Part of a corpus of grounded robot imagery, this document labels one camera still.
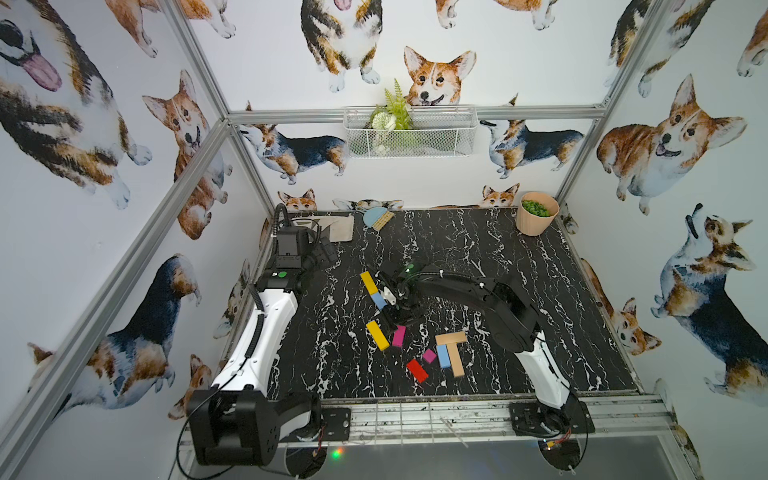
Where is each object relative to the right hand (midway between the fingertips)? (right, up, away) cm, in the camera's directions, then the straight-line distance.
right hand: (392, 330), depth 87 cm
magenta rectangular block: (+2, -2, +1) cm, 3 cm away
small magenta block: (+11, -7, -2) cm, 13 cm away
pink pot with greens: (+50, +35, +19) cm, 64 cm away
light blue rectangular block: (+14, -6, -3) cm, 16 cm away
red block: (+7, -10, -6) cm, 13 cm away
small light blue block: (-5, +7, +8) cm, 11 cm away
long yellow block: (-4, -2, +1) cm, 5 cm away
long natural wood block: (+17, -3, +1) cm, 18 cm away
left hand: (-20, +25, -5) cm, 32 cm away
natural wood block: (+18, -7, -3) cm, 20 cm away
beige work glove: (-21, +31, +31) cm, 49 cm away
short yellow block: (-8, +12, +9) cm, 17 cm away
